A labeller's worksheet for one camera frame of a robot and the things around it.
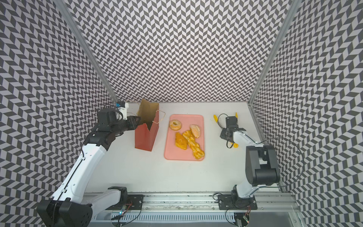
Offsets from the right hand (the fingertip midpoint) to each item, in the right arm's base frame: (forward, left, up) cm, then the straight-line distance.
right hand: (226, 137), depth 94 cm
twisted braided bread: (-10, +20, -2) cm, 22 cm away
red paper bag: (-5, +51, +12) cm, 52 cm away
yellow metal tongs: (+16, +4, -1) cm, 16 cm away
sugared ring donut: (+11, +36, -1) cm, 37 cm away
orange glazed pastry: (-3, +31, +1) cm, 31 cm away
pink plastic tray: (-8, +37, -4) cm, 38 cm away
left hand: (-2, +52, +23) cm, 57 cm away
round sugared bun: (+5, +21, +1) cm, 22 cm away
